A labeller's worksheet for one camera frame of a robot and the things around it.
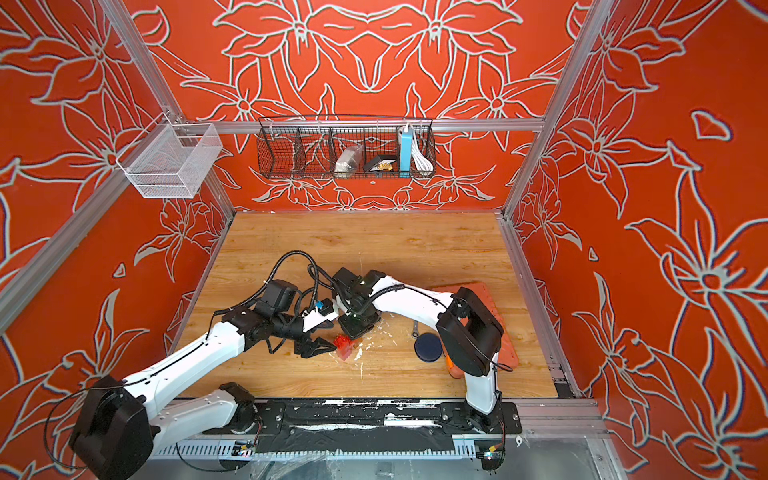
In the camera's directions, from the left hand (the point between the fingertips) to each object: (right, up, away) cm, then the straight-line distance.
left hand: (341, 339), depth 80 cm
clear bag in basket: (+1, +52, +12) cm, 53 cm away
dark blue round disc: (+25, -3, +4) cm, 25 cm away
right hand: (+3, +1, -1) cm, 3 cm away
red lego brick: (+1, 0, -3) cm, 4 cm away
